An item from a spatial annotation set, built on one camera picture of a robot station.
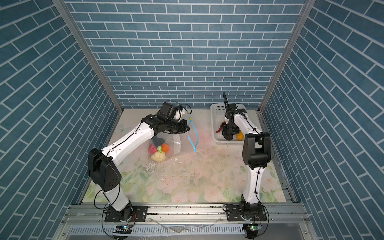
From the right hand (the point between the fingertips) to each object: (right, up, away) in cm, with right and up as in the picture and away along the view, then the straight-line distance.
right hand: (227, 131), depth 98 cm
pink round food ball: (-47, -10, -8) cm, 49 cm away
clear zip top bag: (-30, -7, -7) cm, 32 cm away
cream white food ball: (-43, -15, -9) cm, 47 cm away
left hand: (-23, +2, -17) cm, 29 cm away
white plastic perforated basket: (-4, +10, +17) cm, 20 cm away
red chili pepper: (-5, 0, +8) cm, 9 cm away
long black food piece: (-44, -6, -8) cm, 45 cm away
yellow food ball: (+9, -3, 0) cm, 9 cm away
